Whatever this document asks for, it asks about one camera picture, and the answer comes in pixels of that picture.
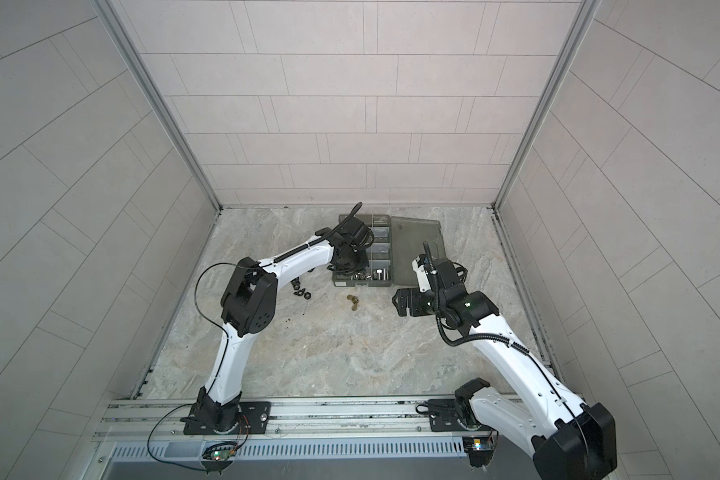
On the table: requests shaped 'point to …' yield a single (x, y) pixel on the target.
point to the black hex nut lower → (307, 295)
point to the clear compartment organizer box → (396, 242)
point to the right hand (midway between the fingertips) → (406, 298)
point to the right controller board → (480, 450)
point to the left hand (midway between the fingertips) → (374, 264)
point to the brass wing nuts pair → (354, 300)
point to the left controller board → (218, 457)
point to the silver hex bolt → (379, 273)
